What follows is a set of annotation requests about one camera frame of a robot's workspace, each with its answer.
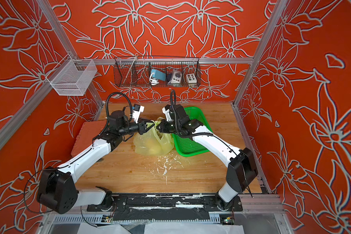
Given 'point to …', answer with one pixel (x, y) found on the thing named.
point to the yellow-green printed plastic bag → (153, 142)
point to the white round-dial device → (176, 77)
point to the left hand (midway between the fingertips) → (155, 122)
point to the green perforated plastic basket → (186, 146)
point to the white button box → (191, 78)
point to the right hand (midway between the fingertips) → (152, 128)
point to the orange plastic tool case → (88, 131)
